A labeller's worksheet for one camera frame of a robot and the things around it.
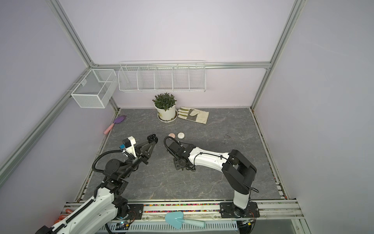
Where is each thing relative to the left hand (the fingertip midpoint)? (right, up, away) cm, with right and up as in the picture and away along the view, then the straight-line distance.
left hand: (154, 143), depth 70 cm
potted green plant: (-1, +23, +31) cm, 39 cm away
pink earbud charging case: (+4, +1, +32) cm, 33 cm away
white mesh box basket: (-46, +33, +26) cm, 62 cm away
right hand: (+12, -15, +16) cm, 25 cm away
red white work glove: (-45, -35, +3) cm, 57 cm away
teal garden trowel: (+11, -38, +1) cm, 39 cm away
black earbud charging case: (-1, +3, -1) cm, 3 cm away
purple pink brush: (-40, +12, +43) cm, 60 cm away
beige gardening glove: (+18, +17, +45) cm, 52 cm away
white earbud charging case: (+10, +1, +32) cm, 33 cm away
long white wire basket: (-1, +41, +26) cm, 49 cm away
